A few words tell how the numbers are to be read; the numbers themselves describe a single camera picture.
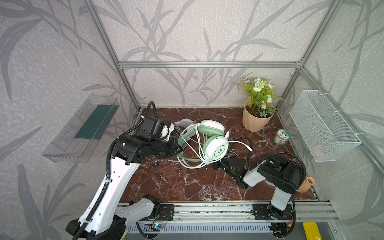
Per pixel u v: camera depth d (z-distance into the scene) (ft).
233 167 2.21
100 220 1.15
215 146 1.66
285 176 1.58
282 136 3.07
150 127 1.49
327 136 2.06
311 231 2.27
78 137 2.12
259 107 3.24
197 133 1.86
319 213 2.46
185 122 3.36
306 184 2.40
